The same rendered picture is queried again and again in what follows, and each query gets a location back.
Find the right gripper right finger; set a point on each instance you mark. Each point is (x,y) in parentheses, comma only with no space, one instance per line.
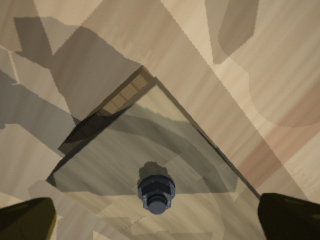
(284,217)

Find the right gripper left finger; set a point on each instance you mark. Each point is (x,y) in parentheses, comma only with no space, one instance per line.
(33,219)

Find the dark grey hex nut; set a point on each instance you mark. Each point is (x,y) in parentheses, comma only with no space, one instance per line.
(156,185)

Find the light wooden plank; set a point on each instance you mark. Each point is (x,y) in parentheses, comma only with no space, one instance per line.
(104,110)

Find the light wooden slat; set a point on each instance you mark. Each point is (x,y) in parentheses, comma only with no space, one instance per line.
(152,134)

